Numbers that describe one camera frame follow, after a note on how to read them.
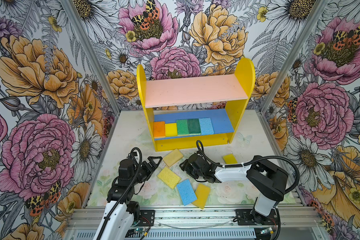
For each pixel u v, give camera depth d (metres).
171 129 0.90
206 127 0.92
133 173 0.63
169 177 0.87
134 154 0.71
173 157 0.96
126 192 0.54
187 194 0.79
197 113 1.03
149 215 0.76
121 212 0.52
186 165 0.79
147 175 0.70
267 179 0.47
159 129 0.90
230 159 0.94
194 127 0.92
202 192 0.84
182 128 0.92
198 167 0.70
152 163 0.70
